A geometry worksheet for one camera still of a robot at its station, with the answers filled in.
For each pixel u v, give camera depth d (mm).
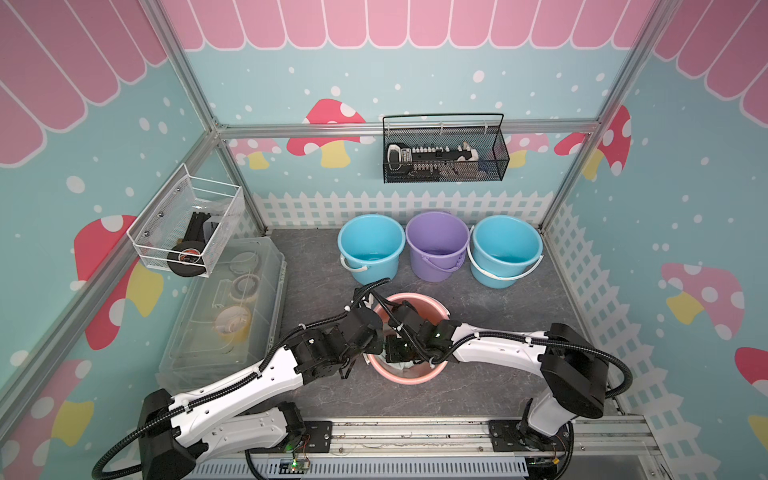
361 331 531
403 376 685
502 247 999
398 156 893
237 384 441
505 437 743
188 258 680
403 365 792
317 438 742
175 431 396
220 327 755
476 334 539
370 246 1061
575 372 440
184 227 727
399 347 735
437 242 1091
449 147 918
